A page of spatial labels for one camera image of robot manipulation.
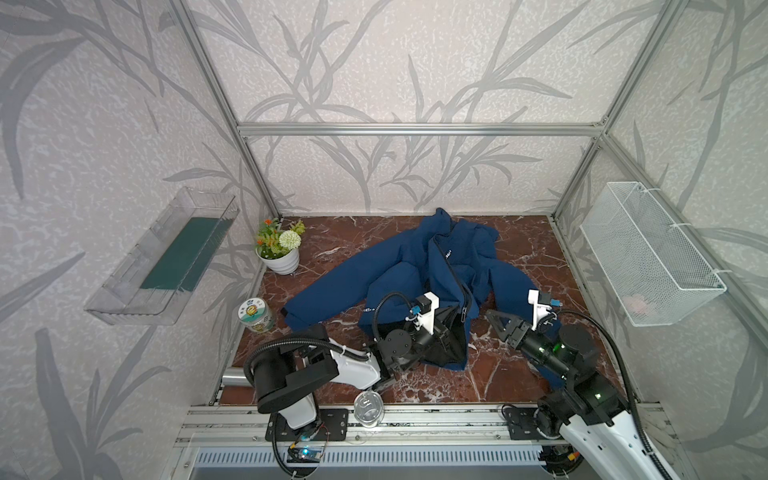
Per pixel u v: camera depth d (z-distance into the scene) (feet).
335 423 2.41
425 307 2.05
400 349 1.93
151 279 2.08
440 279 2.76
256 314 2.79
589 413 1.72
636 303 2.37
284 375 1.46
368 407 2.37
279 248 3.05
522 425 2.39
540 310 2.14
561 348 1.81
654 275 2.03
